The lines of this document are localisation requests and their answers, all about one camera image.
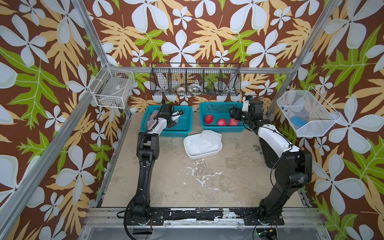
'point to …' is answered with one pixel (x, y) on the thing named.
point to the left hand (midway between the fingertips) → (169, 114)
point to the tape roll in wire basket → (180, 89)
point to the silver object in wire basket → (195, 87)
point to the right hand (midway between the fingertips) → (233, 109)
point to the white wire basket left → (112, 87)
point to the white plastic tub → (194, 155)
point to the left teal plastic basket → (183, 123)
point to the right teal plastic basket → (218, 111)
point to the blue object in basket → (298, 121)
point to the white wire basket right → (310, 114)
